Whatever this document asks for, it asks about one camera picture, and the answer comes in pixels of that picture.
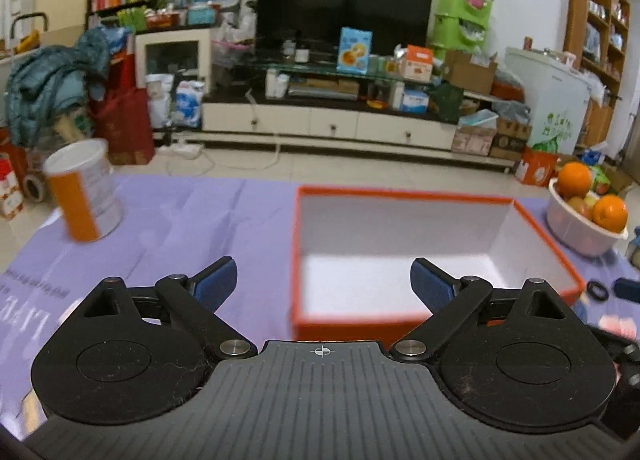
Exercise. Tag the orange on basket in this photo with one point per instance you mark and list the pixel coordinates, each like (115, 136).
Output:
(574, 180)
(610, 213)

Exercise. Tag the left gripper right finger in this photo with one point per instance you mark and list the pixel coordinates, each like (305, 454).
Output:
(519, 358)

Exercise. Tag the white fruit basket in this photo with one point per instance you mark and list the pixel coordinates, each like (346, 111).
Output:
(575, 231)

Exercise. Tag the white chest freezer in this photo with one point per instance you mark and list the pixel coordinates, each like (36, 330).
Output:
(557, 97)

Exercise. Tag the teal down jacket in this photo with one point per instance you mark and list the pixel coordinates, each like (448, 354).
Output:
(52, 81)

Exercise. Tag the red white carton box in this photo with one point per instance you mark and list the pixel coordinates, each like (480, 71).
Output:
(417, 64)

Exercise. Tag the blue snack bag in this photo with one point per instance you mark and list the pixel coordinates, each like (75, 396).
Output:
(354, 51)

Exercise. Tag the brown cardboard box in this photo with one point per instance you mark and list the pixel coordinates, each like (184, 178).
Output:
(472, 72)

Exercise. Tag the wooden bookshelf right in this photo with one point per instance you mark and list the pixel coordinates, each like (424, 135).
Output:
(597, 33)

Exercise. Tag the orange cardboard box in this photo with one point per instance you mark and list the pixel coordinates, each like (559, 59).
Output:
(352, 251)

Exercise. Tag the white TV cabinet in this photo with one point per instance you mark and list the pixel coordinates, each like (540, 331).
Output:
(318, 102)

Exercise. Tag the black flat screen television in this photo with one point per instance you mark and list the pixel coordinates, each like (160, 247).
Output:
(345, 0)

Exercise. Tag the green plastic stacking rack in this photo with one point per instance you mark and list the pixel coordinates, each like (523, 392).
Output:
(461, 25)

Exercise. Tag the purple floral tablecloth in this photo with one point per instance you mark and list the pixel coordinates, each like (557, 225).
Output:
(175, 224)

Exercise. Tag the orange white milk powder can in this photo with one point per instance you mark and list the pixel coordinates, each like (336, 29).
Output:
(80, 179)

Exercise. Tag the white small cabinet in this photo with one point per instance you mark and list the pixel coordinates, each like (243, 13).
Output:
(170, 51)

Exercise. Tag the red gift bag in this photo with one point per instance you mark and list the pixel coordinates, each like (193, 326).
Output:
(122, 119)

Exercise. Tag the orange on basket left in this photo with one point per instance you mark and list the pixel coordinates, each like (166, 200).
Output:
(574, 180)

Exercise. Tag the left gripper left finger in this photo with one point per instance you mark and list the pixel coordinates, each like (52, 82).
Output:
(126, 355)

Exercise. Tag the orange on basket right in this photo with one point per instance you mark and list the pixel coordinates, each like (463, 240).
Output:
(610, 213)

